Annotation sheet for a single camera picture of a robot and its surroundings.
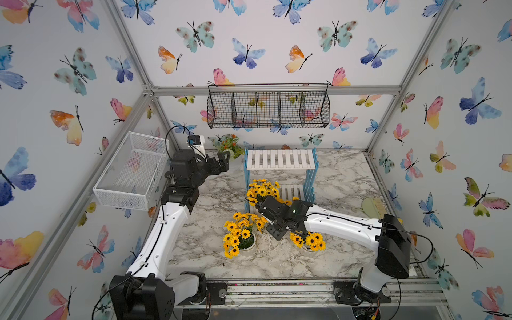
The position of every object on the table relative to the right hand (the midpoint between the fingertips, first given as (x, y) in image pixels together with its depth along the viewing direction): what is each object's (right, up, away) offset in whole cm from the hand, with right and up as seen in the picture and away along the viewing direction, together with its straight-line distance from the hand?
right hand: (275, 224), depth 79 cm
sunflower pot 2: (-13, -2, -7) cm, 15 cm away
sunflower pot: (+13, -3, -10) cm, 17 cm away
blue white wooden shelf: (+10, +26, +2) cm, 28 cm away
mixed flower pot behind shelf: (-22, +35, +22) cm, 47 cm away
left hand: (-21, +28, -5) cm, 35 cm away
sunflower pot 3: (-6, +14, +2) cm, 15 cm away
